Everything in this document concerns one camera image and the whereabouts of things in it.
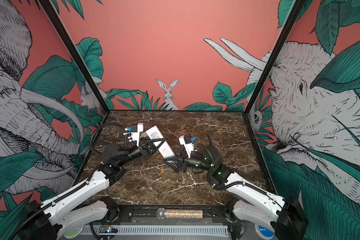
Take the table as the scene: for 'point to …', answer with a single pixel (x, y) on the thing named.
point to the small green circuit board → (108, 229)
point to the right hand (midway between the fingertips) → (165, 159)
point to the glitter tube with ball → (162, 213)
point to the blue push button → (263, 233)
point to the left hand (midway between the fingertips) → (162, 140)
